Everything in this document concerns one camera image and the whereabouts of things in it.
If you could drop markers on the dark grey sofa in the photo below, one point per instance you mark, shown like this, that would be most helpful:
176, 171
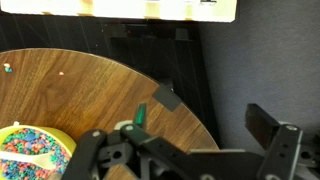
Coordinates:
266, 66

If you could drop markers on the colourful beads heap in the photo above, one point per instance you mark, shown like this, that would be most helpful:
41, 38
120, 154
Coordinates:
23, 140

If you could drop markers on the pale scoop spoon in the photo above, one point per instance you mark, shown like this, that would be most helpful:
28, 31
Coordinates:
33, 159

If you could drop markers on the small loose bead cluster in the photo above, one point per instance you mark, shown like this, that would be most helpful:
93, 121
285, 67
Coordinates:
7, 68

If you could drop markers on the yellow bowl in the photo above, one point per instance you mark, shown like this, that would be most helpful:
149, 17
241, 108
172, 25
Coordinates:
63, 138

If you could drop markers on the black tape patch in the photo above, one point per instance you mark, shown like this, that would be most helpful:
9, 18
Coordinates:
166, 97

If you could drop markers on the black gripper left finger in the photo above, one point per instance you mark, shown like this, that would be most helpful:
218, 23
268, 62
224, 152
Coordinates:
90, 146

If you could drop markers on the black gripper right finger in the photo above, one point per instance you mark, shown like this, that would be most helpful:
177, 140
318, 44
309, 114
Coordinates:
283, 146

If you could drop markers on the single pink bead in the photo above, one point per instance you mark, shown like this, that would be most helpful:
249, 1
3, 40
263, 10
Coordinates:
61, 73

